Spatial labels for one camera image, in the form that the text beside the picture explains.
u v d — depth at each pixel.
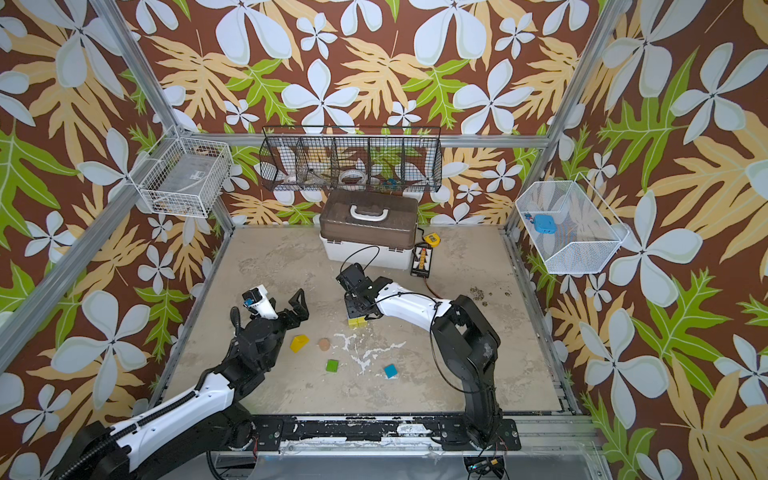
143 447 0.44
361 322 0.92
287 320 0.72
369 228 0.91
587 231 0.78
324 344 0.89
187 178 0.86
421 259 1.08
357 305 0.66
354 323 0.91
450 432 0.74
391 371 0.85
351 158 0.98
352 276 0.71
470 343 0.49
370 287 0.66
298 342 0.88
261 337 0.59
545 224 0.86
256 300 0.68
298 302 0.73
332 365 0.86
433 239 1.15
